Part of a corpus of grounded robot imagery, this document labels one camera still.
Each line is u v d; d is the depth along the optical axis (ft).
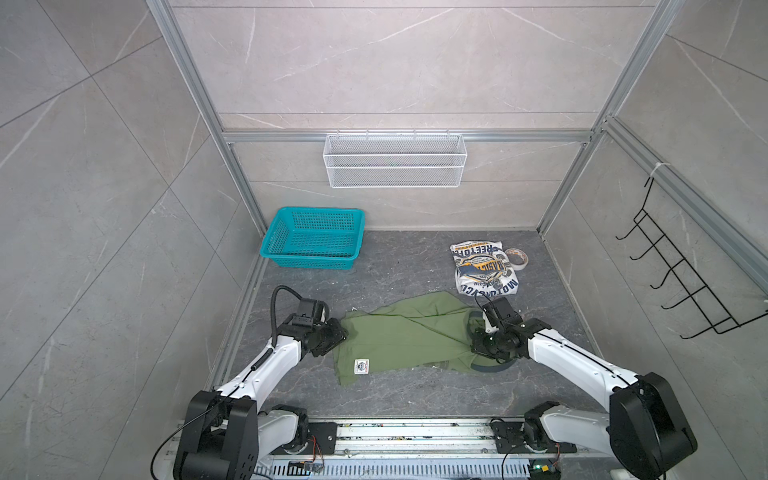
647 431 1.31
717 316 1.97
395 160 3.30
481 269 3.45
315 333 2.40
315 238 3.87
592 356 1.65
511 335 2.04
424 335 2.86
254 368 1.56
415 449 2.39
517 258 3.63
